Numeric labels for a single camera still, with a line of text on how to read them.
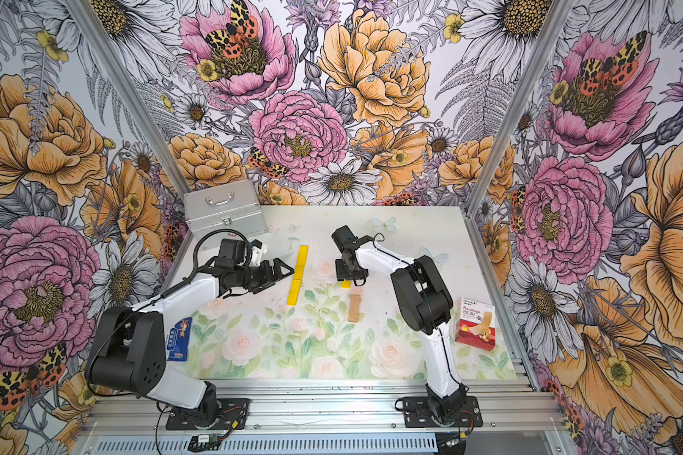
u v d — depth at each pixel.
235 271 0.73
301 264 1.05
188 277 0.60
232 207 1.03
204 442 0.73
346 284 0.99
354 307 0.93
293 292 0.97
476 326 0.86
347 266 0.85
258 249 0.85
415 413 0.73
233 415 0.73
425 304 0.55
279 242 1.12
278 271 0.81
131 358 0.44
